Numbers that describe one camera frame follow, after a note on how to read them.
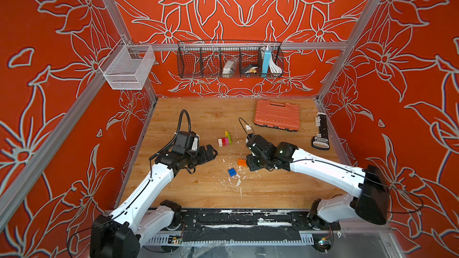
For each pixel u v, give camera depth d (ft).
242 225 2.39
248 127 3.40
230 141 0.93
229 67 3.01
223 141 0.93
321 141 3.20
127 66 3.03
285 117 3.39
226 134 3.28
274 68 2.98
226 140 0.92
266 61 2.82
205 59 3.30
